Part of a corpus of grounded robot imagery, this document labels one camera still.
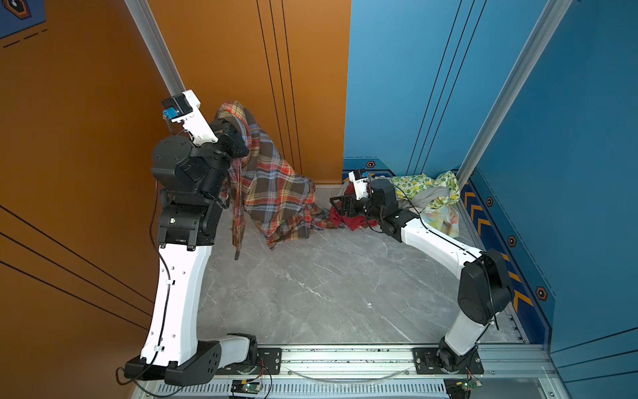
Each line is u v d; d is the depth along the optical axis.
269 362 0.74
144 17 0.70
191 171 0.36
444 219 0.99
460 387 0.70
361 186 0.74
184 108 0.39
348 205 0.74
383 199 0.64
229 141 0.44
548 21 0.71
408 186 1.12
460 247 0.51
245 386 0.71
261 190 0.66
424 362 0.72
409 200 1.09
